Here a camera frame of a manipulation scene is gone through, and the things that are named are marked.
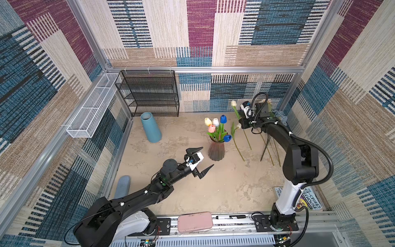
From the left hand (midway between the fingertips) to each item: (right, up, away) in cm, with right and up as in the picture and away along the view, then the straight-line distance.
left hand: (207, 153), depth 72 cm
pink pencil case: (-7, -34, +3) cm, 34 cm away
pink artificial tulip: (+2, +12, 0) cm, 12 cm away
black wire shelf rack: (-35, +37, +36) cm, 62 cm away
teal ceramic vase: (-32, +9, +23) cm, 40 cm away
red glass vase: (+7, -2, +25) cm, 26 cm away
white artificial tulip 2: (+18, +27, +24) cm, 40 cm away
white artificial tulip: (+5, +15, +5) cm, 16 cm away
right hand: (+22, +16, +23) cm, 35 cm away
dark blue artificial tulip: (+8, +16, +4) cm, 18 cm away
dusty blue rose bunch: (+49, +19, +29) cm, 60 cm away
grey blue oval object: (-45, -20, +11) cm, 50 cm away
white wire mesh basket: (-69, +16, +20) cm, 73 cm away
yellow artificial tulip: (+1, +15, +3) cm, 15 cm away
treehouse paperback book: (+52, -24, +7) cm, 58 cm away
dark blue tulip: (+9, +7, -1) cm, 12 cm away
